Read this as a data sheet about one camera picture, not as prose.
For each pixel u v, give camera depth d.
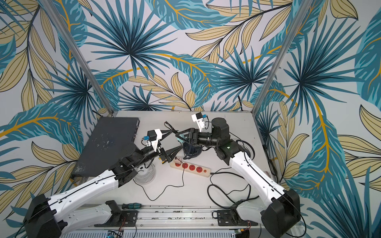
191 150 0.91
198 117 0.64
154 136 0.52
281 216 0.39
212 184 0.85
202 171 0.87
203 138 0.61
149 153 0.58
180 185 0.80
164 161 0.92
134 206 0.76
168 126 0.60
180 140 0.63
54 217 0.39
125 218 0.72
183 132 0.63
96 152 0.93
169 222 0.73
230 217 0.73
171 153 0.57
